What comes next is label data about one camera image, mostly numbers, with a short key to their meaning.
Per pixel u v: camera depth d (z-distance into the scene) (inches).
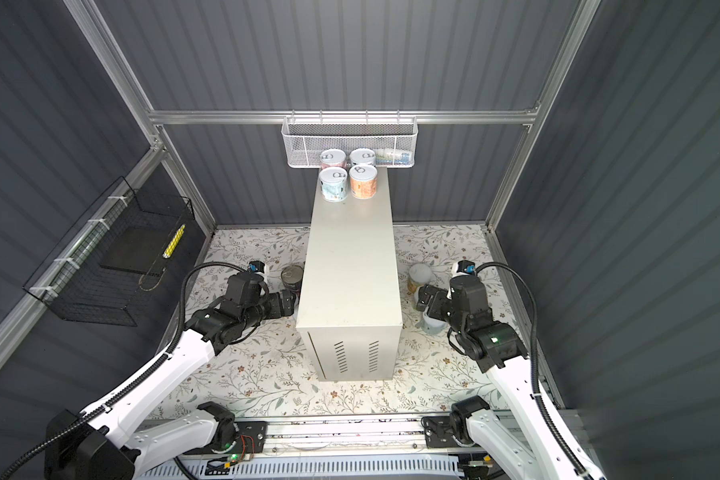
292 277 36.5
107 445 15.0
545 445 15.7
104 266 28.4
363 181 30.3
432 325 34.7
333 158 32.5
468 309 20.7
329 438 29.6
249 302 24.2
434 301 25.4
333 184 29.8
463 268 25.2
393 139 32.6
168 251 29.9
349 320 22.4
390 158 35.7
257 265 27.9
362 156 32.5
